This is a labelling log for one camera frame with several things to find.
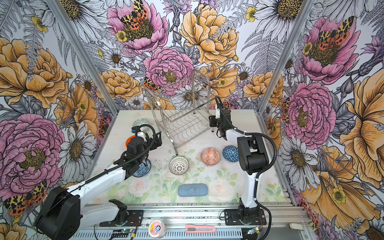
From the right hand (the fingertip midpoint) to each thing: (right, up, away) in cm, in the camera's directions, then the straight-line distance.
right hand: (210, 119), depth 102 cm
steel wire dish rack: (-22, +11, +23) cm, 33 cm away
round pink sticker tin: (-26, -46, -39) cm, 66 cm away
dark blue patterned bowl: (+13, -22, -5) cm, 26 cm away
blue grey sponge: (-11, -38, -22) cm, 45 cm away
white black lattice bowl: (-20, -28, -10) cm, 36 cm away
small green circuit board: (-43, -53, -30) cm, 74 cm away
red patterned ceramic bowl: (-1, -23, -7) cm, 24 cm away
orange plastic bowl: (-53, -13, -3) cm, 55 cm away
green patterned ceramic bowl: (-50, -1, +10) cm, 51 cm away
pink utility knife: (-11, -52, -30) cm, 61 cm away
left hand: (-33, -11, -16) cm, 38 cm away
